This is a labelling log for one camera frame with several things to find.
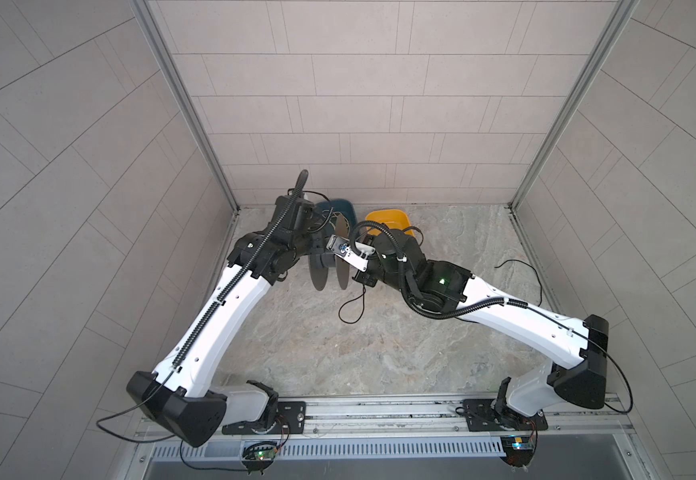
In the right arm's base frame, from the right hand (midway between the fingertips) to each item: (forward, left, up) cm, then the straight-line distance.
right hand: (346, 245), depth 67 cm
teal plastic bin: (+36, +8, -25) cm, 45 cm away
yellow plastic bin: (+31, -16, -25) cm, 43 cm away
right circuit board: (-37, -37, -33) cm, 62 cm away
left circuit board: (-34, +22, -28) cm, 49 cm away
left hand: (+6, +5, -1) cm, 8 cm away
